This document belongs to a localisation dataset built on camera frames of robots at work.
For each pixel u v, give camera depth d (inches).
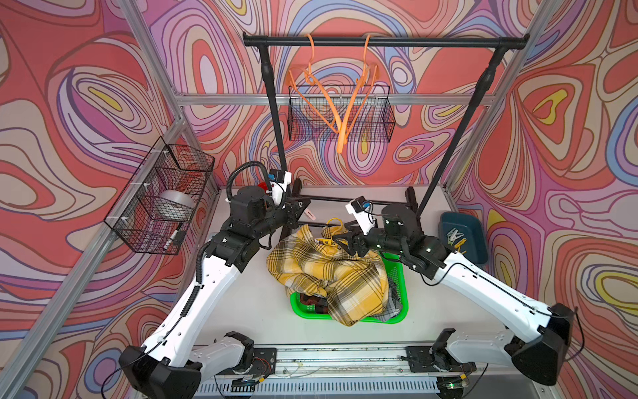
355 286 27.2
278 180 22.3
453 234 39.5
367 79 34.7
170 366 14.6
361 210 23.1
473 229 40.1
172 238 28.4
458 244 38.8
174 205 27.7
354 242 23.6
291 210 22.6
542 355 14.8
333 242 26.6
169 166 31.8
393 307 28.3
